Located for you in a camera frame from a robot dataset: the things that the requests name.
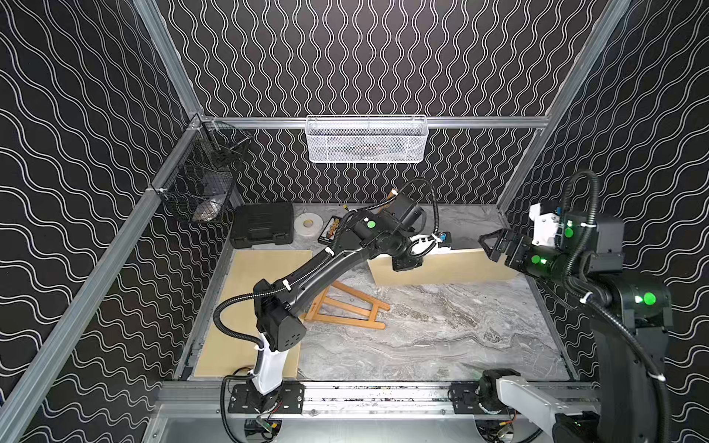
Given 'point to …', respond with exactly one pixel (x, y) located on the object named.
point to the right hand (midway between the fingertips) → (496, 241)
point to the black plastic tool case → (261, 224)
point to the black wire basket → (198, 176)
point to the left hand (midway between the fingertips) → (420, 247)
